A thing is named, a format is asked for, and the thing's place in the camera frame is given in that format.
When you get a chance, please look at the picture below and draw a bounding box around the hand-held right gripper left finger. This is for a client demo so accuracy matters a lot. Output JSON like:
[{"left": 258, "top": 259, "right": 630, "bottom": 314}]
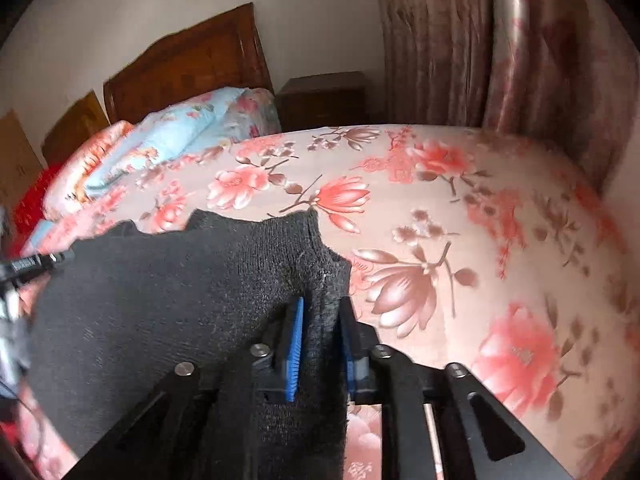
[{"left": 65, "top": 296, "right": 305, "bottom": 480}]

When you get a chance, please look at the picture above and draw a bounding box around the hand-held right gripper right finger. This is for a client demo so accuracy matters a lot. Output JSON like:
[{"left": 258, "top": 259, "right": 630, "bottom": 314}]
[{"left": 340, "top": 297, "right": 576, "bottom": 480}]

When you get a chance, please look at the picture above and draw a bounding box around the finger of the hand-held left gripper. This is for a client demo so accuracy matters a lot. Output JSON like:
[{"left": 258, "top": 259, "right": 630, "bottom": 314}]
[{"left": 0, "top": 251, "right": 77, "bottom": 278}]

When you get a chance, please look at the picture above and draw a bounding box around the black striped knit sweater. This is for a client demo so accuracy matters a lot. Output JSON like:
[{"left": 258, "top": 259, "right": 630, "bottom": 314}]
[{"left": 22, "top": 208, "right": 353, "bottom": 480}]

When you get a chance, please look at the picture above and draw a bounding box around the red blanket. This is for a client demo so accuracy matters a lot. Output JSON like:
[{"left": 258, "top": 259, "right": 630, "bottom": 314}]
[{"left": 12, "top": 165, "right": 57, "bottom": 233}]

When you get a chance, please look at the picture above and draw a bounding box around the pink floral pillow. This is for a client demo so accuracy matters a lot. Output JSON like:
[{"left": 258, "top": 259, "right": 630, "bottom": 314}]
[{"left": 42, "top": 120, "right": 136, "bottom": 221}]

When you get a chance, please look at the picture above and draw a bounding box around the cardboard box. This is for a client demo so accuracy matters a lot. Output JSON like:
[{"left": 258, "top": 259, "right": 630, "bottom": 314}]
[{"left": 0, "top": 109, "right": 45, "bottom": 206}]

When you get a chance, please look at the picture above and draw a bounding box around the pink floral bed sheet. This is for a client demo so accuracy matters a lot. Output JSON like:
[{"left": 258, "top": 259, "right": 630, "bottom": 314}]
[{"left": 20, "top": 122, "right": 640, "bottom": 480}]

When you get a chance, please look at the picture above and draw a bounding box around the small wooden headboard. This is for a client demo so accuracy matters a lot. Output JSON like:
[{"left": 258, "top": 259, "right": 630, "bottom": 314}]
[{"left": 41, "top": 90, "right": 111, "bottom": 167}]

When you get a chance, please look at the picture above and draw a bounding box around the folded light blue floral quilt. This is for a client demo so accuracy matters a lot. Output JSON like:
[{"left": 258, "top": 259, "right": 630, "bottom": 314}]
[{"left": 84, "top": 87, "right": 251, "bottom": 198}]

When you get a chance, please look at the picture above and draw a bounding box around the large wooden headboard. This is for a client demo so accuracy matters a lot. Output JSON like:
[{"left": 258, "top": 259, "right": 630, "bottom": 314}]
[{"left": 102, "top": 2, "right": 275, "bottom": 126}]

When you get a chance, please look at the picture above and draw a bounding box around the dark wooden nightstand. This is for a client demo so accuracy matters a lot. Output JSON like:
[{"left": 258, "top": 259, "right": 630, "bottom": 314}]
[{"left": 274, "top": 71, "right": 368, "bottom": 133}]

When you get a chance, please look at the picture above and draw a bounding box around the pink floral curtain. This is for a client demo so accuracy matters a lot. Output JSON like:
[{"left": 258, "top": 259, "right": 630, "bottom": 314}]
[{"left": 372, "top": 0, "right": 640, "bottom": 196}]

